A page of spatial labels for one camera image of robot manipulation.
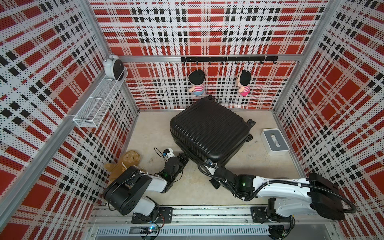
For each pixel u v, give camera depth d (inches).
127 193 17.4
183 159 31.2
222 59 34.8
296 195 17.6
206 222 28.9
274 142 37.8
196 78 36.5
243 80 37.6
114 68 30.9
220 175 23.0
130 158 33.6
